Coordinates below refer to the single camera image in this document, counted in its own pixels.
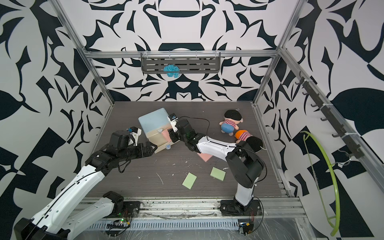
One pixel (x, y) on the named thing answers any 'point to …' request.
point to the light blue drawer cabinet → (156, 126)
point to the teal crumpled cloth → (172, 70)
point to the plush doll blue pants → (227, 128)
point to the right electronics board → (247, 227)
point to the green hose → (336, 230)
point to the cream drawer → (158, 139)
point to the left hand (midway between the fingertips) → (150, 145)
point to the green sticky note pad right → (218, 173)
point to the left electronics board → (119, 226)
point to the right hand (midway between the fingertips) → (170, 126)
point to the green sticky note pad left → (189, 180)
